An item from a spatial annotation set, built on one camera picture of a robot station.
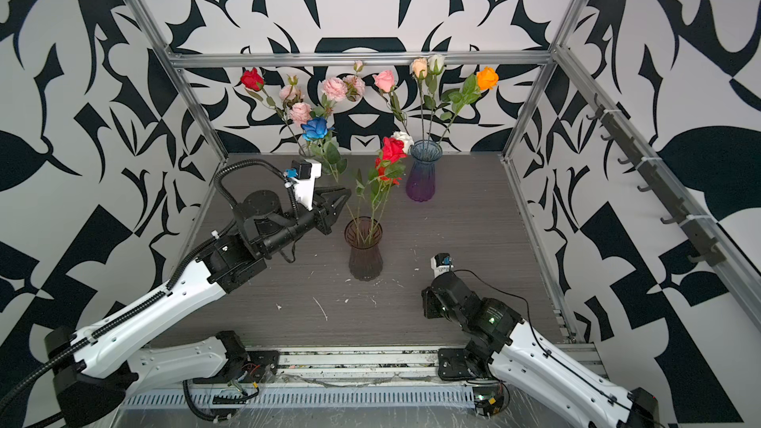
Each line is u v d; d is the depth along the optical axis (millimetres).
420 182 986
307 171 540
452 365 743
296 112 848
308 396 713
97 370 388
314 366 759
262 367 738
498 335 530
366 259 874
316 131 649
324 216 549
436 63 870
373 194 662
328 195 573
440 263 707
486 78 830
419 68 843
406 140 655
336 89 828
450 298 584
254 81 808
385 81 808
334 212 596
